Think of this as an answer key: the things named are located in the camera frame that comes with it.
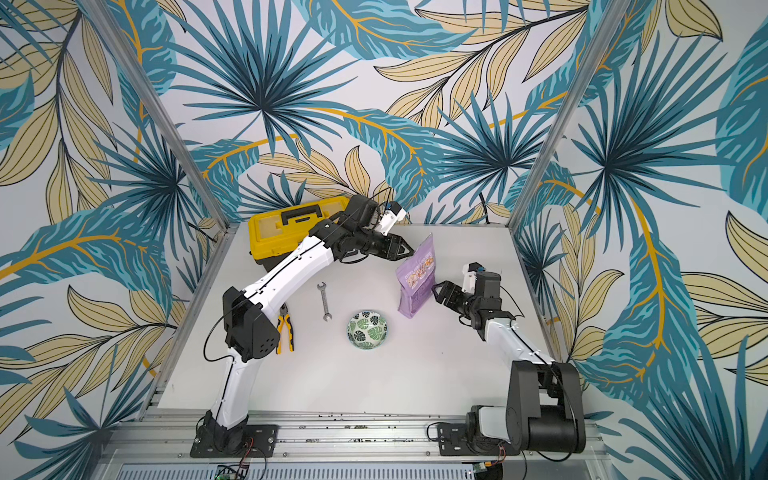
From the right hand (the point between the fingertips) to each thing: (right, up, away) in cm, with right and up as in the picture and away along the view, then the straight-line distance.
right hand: (424, 293), depth 89 cm
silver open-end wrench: (-30, -8, +6) cm, 32 cm away
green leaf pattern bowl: (-17, -11, +2) cm, 21 cm away
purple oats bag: (-3, +5, -2) cm, 6 cm away
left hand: (-6, +12, -9) cm, 16 cm away
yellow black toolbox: (-49, +18, +8) cm, 53 cm away
